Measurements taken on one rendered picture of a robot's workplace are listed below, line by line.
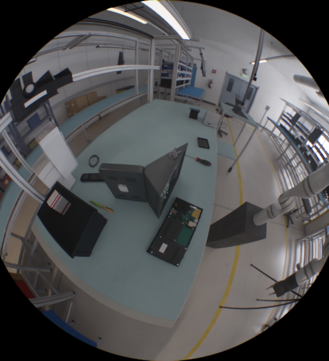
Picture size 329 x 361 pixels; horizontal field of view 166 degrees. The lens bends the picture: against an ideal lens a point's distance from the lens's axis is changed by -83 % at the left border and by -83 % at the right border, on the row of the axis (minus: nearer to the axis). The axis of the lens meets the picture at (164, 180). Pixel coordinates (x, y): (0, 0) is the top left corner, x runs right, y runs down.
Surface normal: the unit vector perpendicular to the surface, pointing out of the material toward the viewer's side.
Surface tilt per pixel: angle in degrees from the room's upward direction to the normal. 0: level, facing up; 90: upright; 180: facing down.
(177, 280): 0
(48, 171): 90
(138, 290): 0
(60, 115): 90
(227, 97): 90
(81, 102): 90
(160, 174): 0
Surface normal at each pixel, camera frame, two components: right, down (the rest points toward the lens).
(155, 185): 0.07, -0.57
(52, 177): 0.94, 0.31
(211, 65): -0.34, 0.76
